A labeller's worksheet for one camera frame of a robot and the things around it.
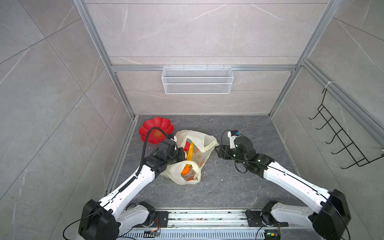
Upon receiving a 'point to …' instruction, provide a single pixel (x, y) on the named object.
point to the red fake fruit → (186, 146)
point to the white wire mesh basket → (197, 80)
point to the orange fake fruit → (185, 170)
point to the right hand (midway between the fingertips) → (219, 147)
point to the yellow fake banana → (189, 157)
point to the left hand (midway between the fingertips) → (185, 149)
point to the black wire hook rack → (340, 136)
